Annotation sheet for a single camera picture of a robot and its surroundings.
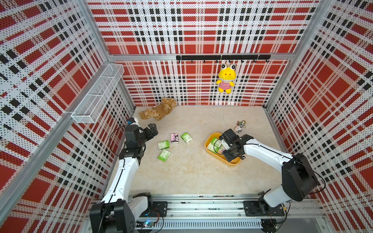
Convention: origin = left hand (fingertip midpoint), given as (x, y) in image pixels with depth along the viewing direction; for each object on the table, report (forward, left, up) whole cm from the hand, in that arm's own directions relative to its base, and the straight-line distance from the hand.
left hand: (152, 127), depth 83 cm
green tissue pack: (+5, -18, -19) cm, 27 cm away
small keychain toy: (+13, -56, -19) cm, 61 cm away
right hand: (-10, -47, -14) cm, 50 cm away
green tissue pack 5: (-9, -5, -18) cm, 21 cm away
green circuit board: (-45, -2, -18) cm, 48 cm away
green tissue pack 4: (-1, -4, -18) cm, 18 cm away
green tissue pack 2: (-4, -38, -18) cm, 42 cm away
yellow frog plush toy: (+31, -45, +14) cm, 56 cm away
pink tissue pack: (+4, -10, -18) cm, 21 cm away
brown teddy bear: (+25, -3, -9) cm, 26 cm away
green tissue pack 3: (0, -39, -17) cm, 42 cm away
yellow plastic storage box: (-12, -39, -15) cm, 44 cm away
